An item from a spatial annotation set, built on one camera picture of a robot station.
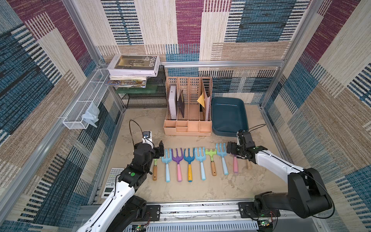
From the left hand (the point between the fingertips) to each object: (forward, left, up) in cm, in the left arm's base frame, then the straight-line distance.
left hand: (152, 141), depth 78 cm
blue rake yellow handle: (-1, -20, -19) cm, 28 cm away
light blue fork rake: (-1, -27, -19) cm, 33 cm away
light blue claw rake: (-2, -6, -19) cm, 20 cm away
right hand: (+4, -48, -14) cm, 50 cm away
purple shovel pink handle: (-6, -47, -18) cm, 51 cm away
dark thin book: (+39, -14, -9) cm, 43 cm away
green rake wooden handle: (-8, +1, -18) cm, 20 cm away
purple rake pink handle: (-2, -12, -19) cm, 23 cm away
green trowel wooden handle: (+3, -34, -18) cm, 39 cm away
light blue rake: (+1, -41, -19) cm, 45 cm away
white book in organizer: (+30, -9, +2) cm, 31 cm away
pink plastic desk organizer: (+43, -20, -16) cm, 50 cm away
